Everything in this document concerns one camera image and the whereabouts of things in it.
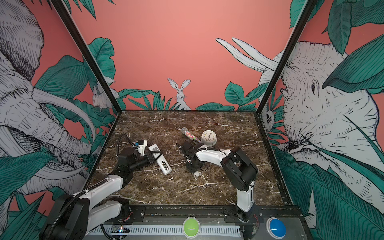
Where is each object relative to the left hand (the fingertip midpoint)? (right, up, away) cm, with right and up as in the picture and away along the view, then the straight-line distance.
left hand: (161, 152), depth 82 cm
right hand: (+16, -11, +7) cm, 21 cm away
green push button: (+17, -34, -12) cm, 40 cm away
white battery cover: (+20, -14, +5) cm, 25 cm away
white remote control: (0, -6, -1) cm, 6 cm away
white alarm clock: (+28, +6, +19) cm, 34 cm away
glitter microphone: (+11, +11, +22) cm, 27 cm away
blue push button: (+58, -34, -12) cm, 68 cm away
